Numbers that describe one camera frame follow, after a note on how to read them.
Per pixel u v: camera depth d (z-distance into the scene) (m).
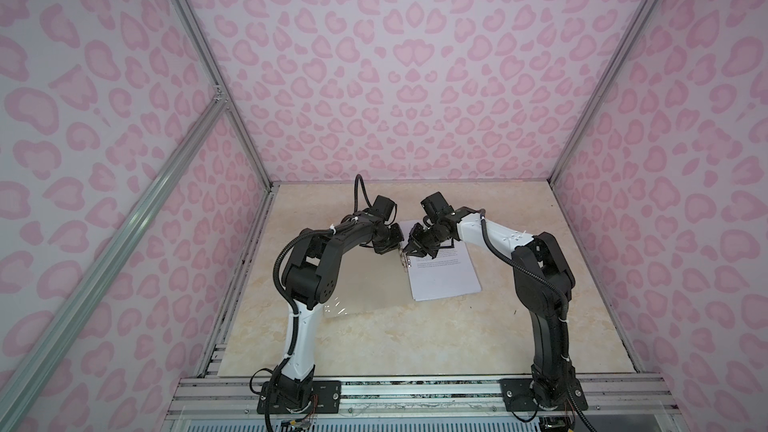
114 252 0.56
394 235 0.92
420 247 0.84
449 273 0.95
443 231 0.73
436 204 0.78
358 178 0.89
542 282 0.54
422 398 0.75
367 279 0.93
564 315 0.55
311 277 0.56
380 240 0.88
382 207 0.84
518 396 0.73
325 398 0.74
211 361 0.82
